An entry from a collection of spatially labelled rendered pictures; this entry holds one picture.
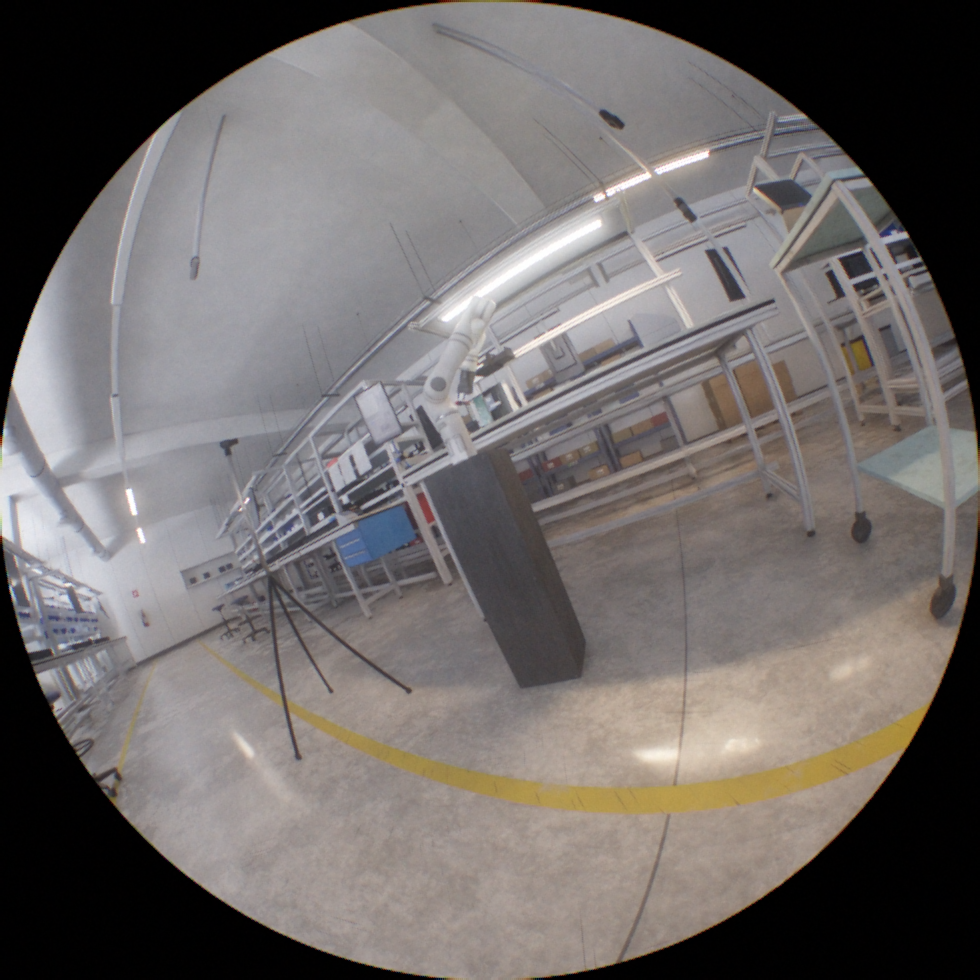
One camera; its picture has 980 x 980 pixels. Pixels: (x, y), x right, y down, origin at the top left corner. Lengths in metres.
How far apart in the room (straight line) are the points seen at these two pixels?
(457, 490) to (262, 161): 3.08
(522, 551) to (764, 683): 0.83
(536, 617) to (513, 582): 0.14
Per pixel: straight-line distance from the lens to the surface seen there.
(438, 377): 1.17
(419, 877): 0.97
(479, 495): 1.03
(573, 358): 3.53
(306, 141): 3.33
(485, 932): 0.85
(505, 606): 1.13
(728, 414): 4.73
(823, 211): 1.06
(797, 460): 1.58
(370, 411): 3.00
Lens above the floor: 0.75
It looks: 1 degrees down
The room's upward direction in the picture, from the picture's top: 23 degrees counter-clockwise
